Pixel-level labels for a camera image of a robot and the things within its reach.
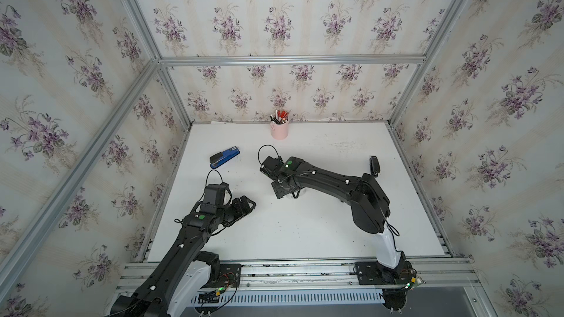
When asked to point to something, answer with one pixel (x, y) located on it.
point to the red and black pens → (280, 117)
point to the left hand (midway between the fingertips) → (252, 209)
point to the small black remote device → (374, 166)
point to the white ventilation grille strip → (265, 297)
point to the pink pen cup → (280, 131)
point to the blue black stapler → (219, 158)
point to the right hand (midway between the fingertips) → (289, 188)
